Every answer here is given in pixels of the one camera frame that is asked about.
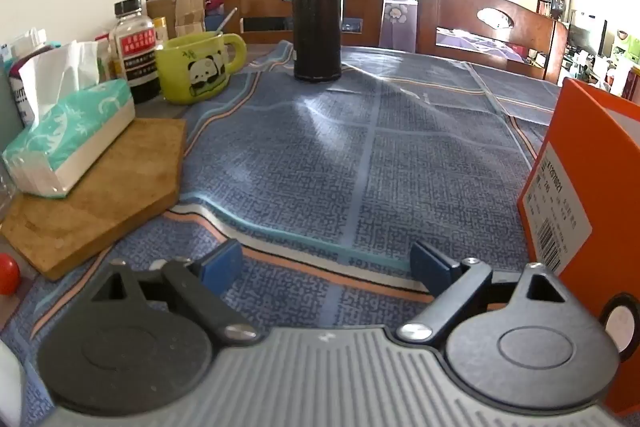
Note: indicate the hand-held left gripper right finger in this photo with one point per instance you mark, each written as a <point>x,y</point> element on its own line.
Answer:
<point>430,264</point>

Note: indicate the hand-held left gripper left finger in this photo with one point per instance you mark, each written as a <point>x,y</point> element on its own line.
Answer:
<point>222,264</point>

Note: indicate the orange cardboard box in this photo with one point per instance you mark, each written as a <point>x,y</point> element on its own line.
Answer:
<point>590,157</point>

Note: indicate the wooden cutting board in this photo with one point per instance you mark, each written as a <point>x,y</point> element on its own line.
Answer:
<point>125,187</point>

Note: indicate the blue patterned tablecloth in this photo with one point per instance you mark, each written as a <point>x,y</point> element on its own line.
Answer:
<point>325,167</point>

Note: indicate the green panda mug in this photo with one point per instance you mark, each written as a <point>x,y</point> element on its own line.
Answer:
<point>190,72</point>

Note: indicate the teal tissue box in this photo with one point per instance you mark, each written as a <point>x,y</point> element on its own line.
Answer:
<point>75,127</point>

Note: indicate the small red cherry tomato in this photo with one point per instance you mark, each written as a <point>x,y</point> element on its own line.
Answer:
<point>7,274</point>

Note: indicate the glass bottle with red label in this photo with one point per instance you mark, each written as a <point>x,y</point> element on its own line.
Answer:
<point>135,52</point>

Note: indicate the white cup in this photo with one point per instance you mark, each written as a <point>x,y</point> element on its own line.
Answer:
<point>10,382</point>

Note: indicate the metal spoon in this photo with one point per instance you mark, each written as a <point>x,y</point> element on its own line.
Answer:
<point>227,21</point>

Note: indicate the brown wooden chair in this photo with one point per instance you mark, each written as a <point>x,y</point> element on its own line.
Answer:
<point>450,12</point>
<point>260,7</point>

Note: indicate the brown cardboard box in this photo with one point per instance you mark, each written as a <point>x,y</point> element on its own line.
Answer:
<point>185,12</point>

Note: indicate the black monitor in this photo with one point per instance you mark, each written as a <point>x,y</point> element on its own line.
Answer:
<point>587,38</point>

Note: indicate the green storage boxes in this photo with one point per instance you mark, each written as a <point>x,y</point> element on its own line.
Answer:
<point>627,46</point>

